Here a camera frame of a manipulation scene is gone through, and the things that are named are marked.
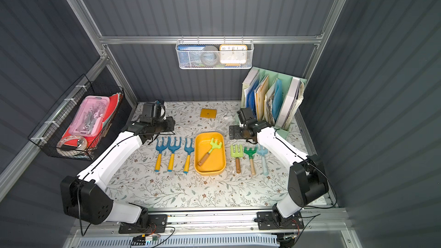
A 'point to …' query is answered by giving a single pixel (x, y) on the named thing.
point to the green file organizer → (272, 97)
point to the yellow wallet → (208, 113)
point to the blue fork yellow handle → (189, 150)
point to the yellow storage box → (215, 164)
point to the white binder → (288, 103)
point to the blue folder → (277, 99)
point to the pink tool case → (89, 117)
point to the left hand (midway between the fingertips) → (170, 121)
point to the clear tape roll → (62, 141)
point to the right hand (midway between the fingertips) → (243, 131)
